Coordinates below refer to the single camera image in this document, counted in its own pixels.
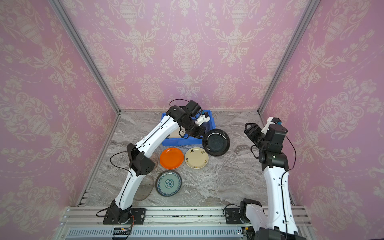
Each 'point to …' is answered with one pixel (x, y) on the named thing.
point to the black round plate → (216, 142)
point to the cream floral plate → (196, 157)
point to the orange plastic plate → (171, 158)
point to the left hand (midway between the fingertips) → (205, 138)
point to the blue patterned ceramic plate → (168, 183)
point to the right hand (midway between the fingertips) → (249, 126)
